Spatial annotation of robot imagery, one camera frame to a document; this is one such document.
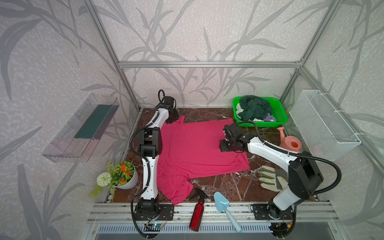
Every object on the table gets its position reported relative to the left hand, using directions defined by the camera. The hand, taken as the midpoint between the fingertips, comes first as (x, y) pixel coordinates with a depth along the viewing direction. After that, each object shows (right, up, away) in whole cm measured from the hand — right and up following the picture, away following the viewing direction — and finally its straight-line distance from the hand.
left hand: (177, 112), depth 106 cm
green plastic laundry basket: (+74, +1, +2) cm, 74 cm away
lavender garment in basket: (+67, -3, +1) cm, 67 cm away
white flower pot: (-18, -38, -30) cm, 51 cm away
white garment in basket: (+47, +3, +9) cm, 48 cm away
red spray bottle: (+16, -51, -37) cm, 65 cm away
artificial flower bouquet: (-25, -32, -34) cm, 53 cm away
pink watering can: (+69, -19, -20) cm, 74 cm away
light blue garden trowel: (+28, -49, -30) cm, 64 cm away
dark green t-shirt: (+54, +4, -3) cm, 55 cm away
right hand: (+30, -18, -17) cm, 39 cm away
